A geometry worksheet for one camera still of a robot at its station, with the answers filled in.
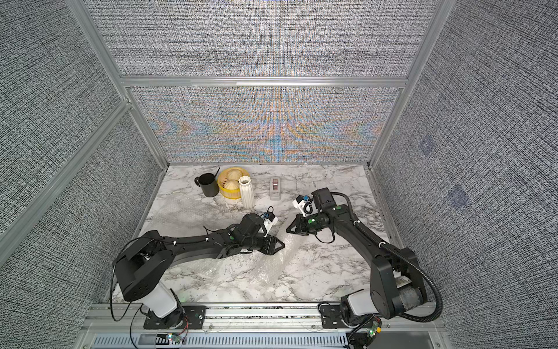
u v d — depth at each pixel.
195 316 0.73
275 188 1.06
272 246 0.75
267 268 0.75
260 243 0.74
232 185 1.03
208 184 1.01
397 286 0.42
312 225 0.71
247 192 0.92
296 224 0.73
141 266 0.45
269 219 0.77
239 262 0.86
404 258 0.42
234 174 1.07
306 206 0.76
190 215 1.00
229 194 1.03
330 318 0.73
